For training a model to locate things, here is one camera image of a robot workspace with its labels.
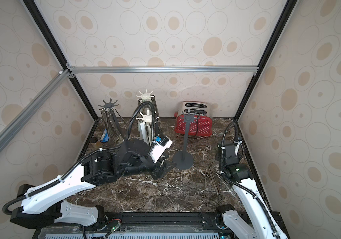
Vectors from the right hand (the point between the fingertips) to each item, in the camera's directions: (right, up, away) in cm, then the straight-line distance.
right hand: (233, 151), depth 75 cm
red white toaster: (-10, +14, +25) cm, 31 cm away
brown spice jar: (-79, +3, +20) cm, 82 cm away
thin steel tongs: (-60, +17, -3) cm, 62 cm away
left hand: (-29, -2, -21) cm, 36 cm away
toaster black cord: (-15, +14, +23) cm, 31 cm away
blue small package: (-79, +6, +32) cm, 86 cm away
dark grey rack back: (-23, -8, +22) cm, 33 cm away
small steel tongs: (-43, +10, -7) cm, 45 cm away
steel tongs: (-5, -16, +17) cm, 24 cm away
